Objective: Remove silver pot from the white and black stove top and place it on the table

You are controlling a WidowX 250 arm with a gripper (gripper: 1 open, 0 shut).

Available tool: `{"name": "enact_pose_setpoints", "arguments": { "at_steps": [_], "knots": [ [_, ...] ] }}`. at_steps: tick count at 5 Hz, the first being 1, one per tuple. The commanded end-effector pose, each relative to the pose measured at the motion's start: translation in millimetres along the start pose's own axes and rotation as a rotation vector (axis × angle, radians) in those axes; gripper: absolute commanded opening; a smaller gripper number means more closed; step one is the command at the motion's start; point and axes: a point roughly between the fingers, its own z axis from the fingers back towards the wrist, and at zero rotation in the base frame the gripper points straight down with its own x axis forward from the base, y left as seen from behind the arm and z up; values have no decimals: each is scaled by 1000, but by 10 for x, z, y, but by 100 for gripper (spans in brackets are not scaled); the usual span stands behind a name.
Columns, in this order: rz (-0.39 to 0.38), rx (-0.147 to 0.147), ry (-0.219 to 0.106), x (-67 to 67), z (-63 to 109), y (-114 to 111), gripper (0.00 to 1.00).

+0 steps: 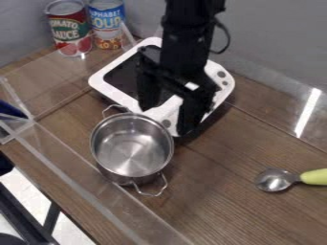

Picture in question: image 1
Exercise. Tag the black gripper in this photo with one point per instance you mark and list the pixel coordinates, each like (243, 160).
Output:
(171, 70)

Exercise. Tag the white and black stove top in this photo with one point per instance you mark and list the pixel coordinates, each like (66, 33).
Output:
(115, 82)

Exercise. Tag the silver pot with handles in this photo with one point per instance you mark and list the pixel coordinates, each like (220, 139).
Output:
(132, 148)

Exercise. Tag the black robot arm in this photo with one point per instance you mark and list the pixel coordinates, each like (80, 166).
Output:
(192, 17)

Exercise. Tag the alphabet soup can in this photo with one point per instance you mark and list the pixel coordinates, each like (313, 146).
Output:
(107, 14)

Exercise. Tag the tomato sauce can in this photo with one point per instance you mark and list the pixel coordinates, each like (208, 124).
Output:
(70, 28)

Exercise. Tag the blue object at left edge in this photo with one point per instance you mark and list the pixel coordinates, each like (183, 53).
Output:
(8, 112)

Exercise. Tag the clear acrylic barrier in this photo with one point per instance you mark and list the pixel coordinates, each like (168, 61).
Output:
(55, 139)

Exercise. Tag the spoon with green handle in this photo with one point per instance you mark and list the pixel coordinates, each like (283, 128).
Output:
(275, 179)

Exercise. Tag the black metal table frame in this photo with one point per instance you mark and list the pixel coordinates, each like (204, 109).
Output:
(32, 232)

